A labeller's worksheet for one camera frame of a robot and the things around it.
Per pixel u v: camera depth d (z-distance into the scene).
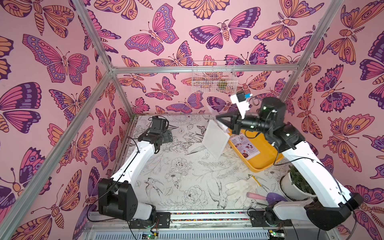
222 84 0.94
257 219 0.73
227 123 0.56
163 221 0.73
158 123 0.64
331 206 0.39
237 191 0.83
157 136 0.59
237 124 0.51
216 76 0.96
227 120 0.57
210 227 0.73
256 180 0.87
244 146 1.00
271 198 0.77
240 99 0.50
